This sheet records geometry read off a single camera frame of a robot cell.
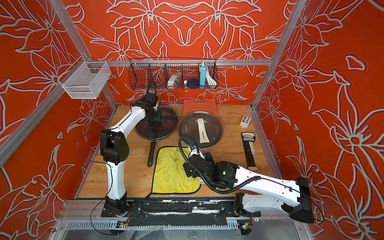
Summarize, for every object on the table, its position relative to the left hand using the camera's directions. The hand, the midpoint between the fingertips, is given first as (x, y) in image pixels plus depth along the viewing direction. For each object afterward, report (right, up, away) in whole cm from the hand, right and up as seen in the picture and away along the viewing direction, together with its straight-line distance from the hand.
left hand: (157, 116), depth 98 cm
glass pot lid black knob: (+1, -4, -18) cm, 18 cm away
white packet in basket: (+12, +22, -6) cm, 26 cm away
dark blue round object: (+24, +22, -1) cm, 32 cm away
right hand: (+22, -22, -28) cm, 42 cm away
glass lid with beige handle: (+31, -7, -8) cm, 33 cm away
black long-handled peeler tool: (+62, -15, +1) cm, 63 cm away
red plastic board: (+37, +9, +18) cm, 42 cm away
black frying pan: (+6, -3, +16) cm, 17 cm away
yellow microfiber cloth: (+10, -34, -14) cm, 38 cm away
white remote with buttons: (+62, -4, +9) cm, 63 cm away
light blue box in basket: (+30, +23, -9) cm, 39 cm away
